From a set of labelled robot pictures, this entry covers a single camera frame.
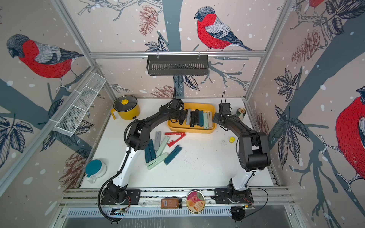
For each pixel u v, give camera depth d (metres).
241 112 0.98
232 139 0.93
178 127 1.01
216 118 0.88
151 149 0.88
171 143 0.93
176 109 0.88
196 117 1.04
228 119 0.66
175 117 0.91
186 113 1.07
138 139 0.64
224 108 0.76
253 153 0.47
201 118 1.05
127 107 1.01
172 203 0.68
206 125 1.00
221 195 0.73
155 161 0.84
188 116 1.05
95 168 0.78
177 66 1.06
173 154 0.87
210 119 1.04
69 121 0.80
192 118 1.04
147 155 0.87
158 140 0.95
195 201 0.70
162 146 0.91
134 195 0.75
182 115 0.98
